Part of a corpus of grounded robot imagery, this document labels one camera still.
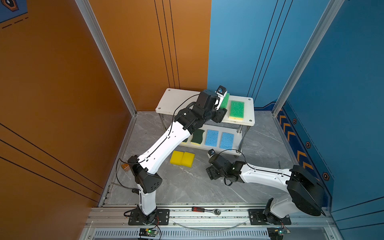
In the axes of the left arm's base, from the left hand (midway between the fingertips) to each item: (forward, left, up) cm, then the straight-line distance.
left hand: (220, 105), depth 70 cm
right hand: (-17, +2, -34) cm, 38 cm away
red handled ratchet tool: (-38, 0, -36) cm, 53 cm away
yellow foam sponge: (-8, +23, -36) cm, 44 cm away
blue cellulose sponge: (0, -8, -31) cm, 32 cm away
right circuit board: (-46, -27, -39) cm, 66 cm away
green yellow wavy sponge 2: (-1, +18, -30) cm, 35 cm away
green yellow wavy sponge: (+2, +10, -30) cm, 32 cm away
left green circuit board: (-47, +35, -40) cm, 71 cm away
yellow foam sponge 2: (-9, +16, -38) cm, 42 cm away
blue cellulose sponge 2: (+3, +1, -32) cm, 32 cm away
